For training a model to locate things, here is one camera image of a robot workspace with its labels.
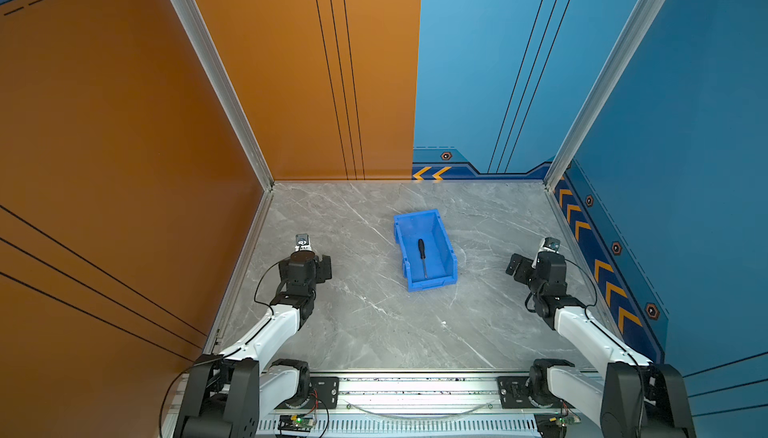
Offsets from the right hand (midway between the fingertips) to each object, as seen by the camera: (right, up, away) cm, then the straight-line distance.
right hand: (524, 260), depth 89 cm
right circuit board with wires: (+1, -34, -19) cm, 39 cm away
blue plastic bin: (-24, -1, +8) cm, 25 cm away
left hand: (-65, +1, 0) cm, 65 cm away
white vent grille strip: (-35, -36, -19) cm, 54 cm away
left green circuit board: (-62, -36, -18) cm, 74 cm away
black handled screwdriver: (-30, 0, +8) cm, 31 cm away
